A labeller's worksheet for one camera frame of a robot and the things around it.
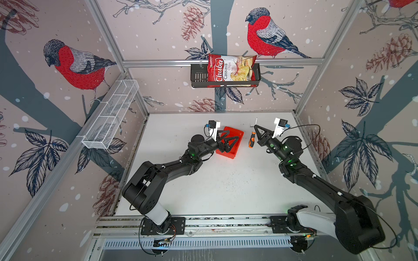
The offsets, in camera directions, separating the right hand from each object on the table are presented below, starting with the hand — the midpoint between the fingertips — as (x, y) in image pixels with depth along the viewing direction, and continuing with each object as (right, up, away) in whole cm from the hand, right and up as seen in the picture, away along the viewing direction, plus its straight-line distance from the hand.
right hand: (251, 129), depth 75 cm
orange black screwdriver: (+1, -6, +1) cm, 6 cm away
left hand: (-8, -3, -1) cm, 9 cm away
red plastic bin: (-6, -3, +29) cm, 30 cm away
